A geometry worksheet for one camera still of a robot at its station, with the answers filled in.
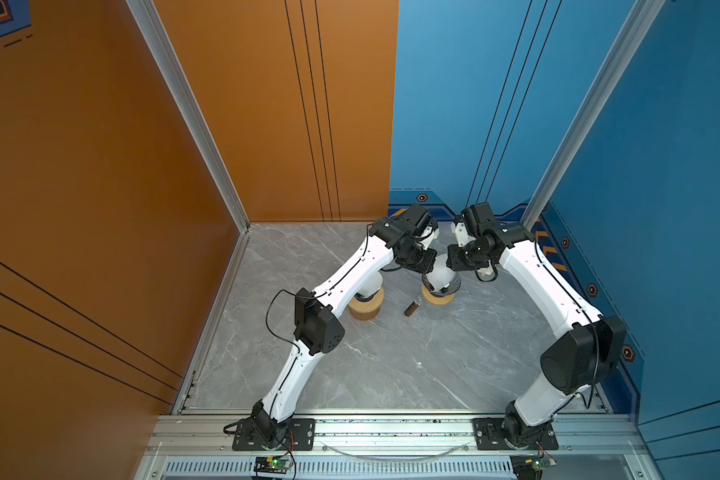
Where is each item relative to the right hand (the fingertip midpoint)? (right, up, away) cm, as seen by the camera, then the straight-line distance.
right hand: (450, 261), depth 84 cm
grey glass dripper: (-1, -8, -1) cm, 8 cm away
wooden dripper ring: (-23, -14, +3) cm, 28 cm away
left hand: (-5, -1, 0) cm, 5 cm away
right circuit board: (+16, -48, -13) cm, 53 cm away
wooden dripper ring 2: (-4, -11, +1) cm, 12 cm away
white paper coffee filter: (-23, -8, +3) cm, 24 cm away
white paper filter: (-2, -4, +1) cm, 4 cm away
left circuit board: (-46, -48, -13) cm, 68 cm away
